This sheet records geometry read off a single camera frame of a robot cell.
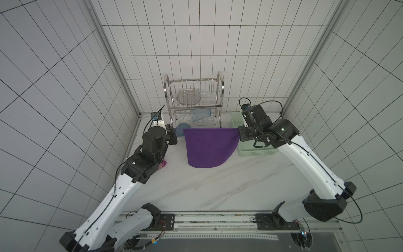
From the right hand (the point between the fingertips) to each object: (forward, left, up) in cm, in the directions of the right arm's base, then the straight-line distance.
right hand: (237, 130), depth 70 cm
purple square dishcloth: (-5, +13, -8) cm, 16 cm away
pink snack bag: (-6, +40, -28) cm, 49 cm away
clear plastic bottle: (+33, +22, -24) cm, 46 cm away
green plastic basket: (+4, -9, -22) cm, 24 cm away
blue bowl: (-2, +26, -1) cm, 26 cm away
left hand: (-3, +31, +2) cm, 32 cm away
